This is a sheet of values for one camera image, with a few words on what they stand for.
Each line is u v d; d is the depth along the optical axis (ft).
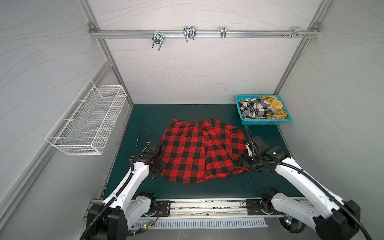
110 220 1.25
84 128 2.22
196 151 3.06
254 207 2.40
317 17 2.47
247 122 3.42
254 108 3.52
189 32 2.51
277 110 3.35
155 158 2.12
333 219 1.23
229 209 2.46
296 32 2.51
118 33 2.56
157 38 2.61
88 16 2.37
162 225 2.30
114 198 1.37
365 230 1.17
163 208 2.42
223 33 2.56
